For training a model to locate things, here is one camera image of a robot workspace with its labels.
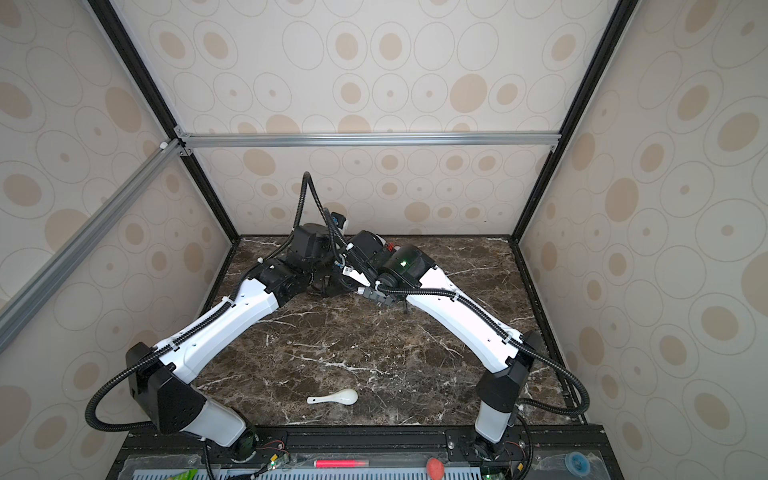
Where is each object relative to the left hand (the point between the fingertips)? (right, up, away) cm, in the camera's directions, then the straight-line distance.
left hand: (354, 246), depth 75 cm
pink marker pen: (-3, -52, -4) cm, 53 cm away
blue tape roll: (+54, -52, -4) cm, 75 cm away
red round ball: (+19, -52, -7) cm, 56 cm away
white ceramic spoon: (-4, -41, +6) cm, 41 cm away
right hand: (+8, -6, -2) cm, 11 cm away
